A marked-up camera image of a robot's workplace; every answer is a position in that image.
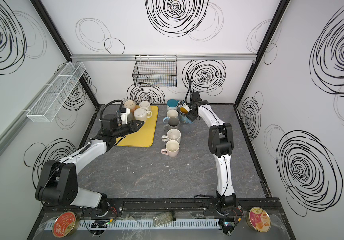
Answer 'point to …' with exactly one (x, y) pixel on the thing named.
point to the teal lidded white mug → (172, 104)
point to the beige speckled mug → (172, 134)
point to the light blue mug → (171, 113)
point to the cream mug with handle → (141, 114)
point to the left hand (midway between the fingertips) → (143, 122)
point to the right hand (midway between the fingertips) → (193, 111)
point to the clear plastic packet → (162, 218)
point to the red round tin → (65, 224)
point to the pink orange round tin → (258, 219)
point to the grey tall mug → (173, 123)
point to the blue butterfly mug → (182, 112)
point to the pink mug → (172, 148)
